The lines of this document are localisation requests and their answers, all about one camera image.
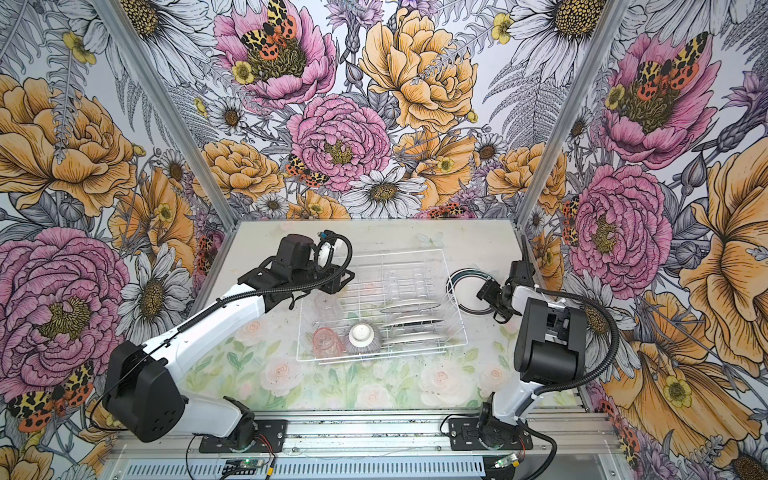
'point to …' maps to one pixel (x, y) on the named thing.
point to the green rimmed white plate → (463, 287)
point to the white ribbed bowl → (362, 337)
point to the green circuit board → (240, 467)
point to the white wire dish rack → (387, 279)
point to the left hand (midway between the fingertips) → (346, 282)
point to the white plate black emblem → (410, 307)
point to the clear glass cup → (328, 308)
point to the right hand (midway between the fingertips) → (485, 304)
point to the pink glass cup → (326, 344)
